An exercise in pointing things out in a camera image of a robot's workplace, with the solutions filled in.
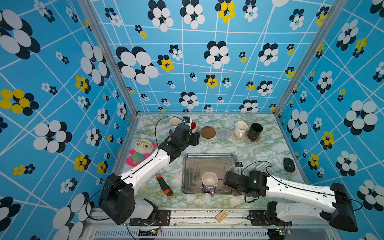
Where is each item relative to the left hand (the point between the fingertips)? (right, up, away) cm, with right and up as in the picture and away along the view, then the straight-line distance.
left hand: (197, 132), depth 82 cm
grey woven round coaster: (+19, -2, +26) cm, 32 cm away
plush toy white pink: (-34, -10, +9) cm, 37 cm away
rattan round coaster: (+37, -6, +22) cm, 44 cm away
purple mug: (+7, -28, +3) cm, 29 cm away
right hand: (+19, -28, -7) cm, 35 cm away
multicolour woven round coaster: (+28, -6, +22) cm, 36 cm away
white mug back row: (+29, +2, +17) cm, 34 cm away
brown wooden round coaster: (+8, -2, +27) cm, 28 cm away
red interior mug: (-3, +3, +20) cm, 20 cm away
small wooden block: (+12, -42, -8) cm, 44 cm away
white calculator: (+40, -22, +8) cm, 46 cm away
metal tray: (-2, -22, +13) cm, 26 cm away
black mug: (+38, 0, +16) cm, 42 cm away
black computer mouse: (+55, -20, +7) cm, 59 cm away
